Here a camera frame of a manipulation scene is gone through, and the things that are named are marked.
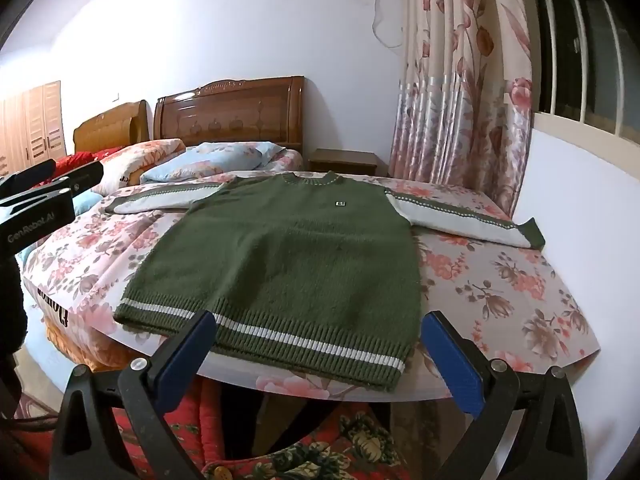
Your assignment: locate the floral pillow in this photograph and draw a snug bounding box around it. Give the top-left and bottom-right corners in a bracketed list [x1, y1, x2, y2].
[94, 138, 187, 197]

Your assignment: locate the light blue pillow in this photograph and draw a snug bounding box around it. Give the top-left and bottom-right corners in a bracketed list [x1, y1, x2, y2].
[140, 141, 287, 184]

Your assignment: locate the red floral quilt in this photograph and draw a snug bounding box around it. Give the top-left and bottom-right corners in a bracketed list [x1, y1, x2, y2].
[15, 375, 418, 480]

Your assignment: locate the small wooden headboard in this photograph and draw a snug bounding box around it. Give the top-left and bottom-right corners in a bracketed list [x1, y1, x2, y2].
[73, 100, 150, 153]

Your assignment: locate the wooden wardrobe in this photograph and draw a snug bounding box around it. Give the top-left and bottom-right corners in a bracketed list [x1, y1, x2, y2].
[0, 80, 67, 176]

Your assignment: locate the pink floral bedsheet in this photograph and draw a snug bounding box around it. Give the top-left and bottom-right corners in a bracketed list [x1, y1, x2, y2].
[22, 174, 601, 403]

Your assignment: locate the thin wall cable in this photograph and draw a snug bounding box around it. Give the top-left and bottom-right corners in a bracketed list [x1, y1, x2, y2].
[372, 0, 402, 49]

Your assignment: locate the floral curtain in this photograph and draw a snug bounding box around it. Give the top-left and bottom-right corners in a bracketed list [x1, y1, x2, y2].
[389, 0, 536, 216]

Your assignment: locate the green knit sweater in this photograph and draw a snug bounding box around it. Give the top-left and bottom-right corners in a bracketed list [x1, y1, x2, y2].
[102, 171, 546, 392]

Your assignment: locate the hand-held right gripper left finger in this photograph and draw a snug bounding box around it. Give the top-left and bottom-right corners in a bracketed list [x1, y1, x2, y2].
[47, 309, 218, 480]

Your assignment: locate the red blanket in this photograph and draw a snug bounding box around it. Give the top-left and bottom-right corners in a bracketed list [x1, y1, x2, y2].
[52, 146, 126, 176]

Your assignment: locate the barred window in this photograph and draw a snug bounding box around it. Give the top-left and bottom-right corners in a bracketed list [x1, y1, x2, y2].
[522, 0, 640, 143]

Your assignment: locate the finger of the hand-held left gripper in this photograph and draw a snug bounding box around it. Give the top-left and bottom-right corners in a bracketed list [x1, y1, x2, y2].
[20, 161, 104, 200]
[0, 158, 57, 187]

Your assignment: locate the large carved wooden headboard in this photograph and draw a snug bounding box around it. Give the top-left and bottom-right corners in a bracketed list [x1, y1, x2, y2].
[152, 76, 306, 153]

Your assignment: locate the wooden nightstand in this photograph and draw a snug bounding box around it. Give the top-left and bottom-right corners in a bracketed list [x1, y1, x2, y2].
[307, 149, 384, 177]

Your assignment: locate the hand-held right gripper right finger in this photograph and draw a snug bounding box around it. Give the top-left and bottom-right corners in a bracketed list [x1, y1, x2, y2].
[420, 310, 588, 480]

